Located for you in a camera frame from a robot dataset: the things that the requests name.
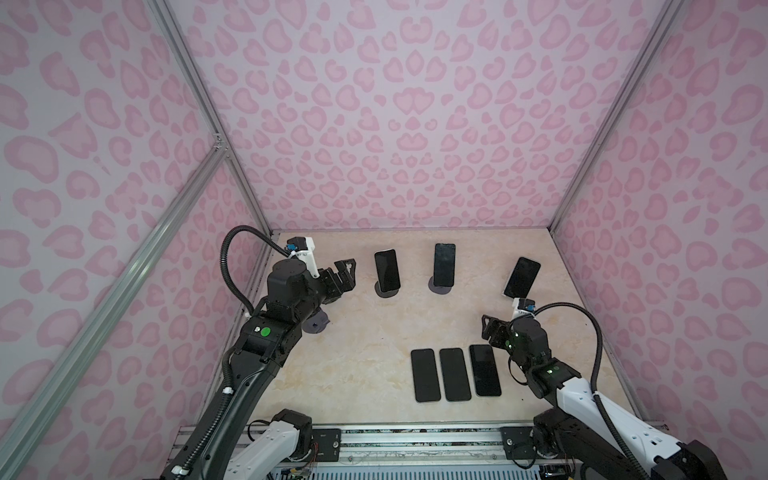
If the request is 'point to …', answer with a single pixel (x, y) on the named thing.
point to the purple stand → (316, 323)
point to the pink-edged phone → (425, 375)
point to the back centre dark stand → (440, 290)
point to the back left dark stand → (385, 294)
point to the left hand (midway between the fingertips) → (341, 260)
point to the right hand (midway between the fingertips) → (493, 318)
